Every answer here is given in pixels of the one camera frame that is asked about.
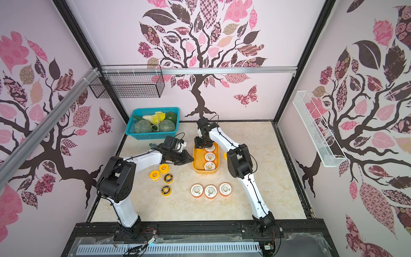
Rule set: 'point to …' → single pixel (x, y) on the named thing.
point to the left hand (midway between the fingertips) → (192, 161)
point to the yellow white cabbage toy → (159, 116)
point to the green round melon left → (143, 126)
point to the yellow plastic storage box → (198, 160)
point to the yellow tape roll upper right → (225, 156)
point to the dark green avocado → (171, 115)
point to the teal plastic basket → (137, 114)
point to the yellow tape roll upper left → (164, 168)
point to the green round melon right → (166, 125)
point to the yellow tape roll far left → (154, 175)
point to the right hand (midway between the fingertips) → (199, 147)
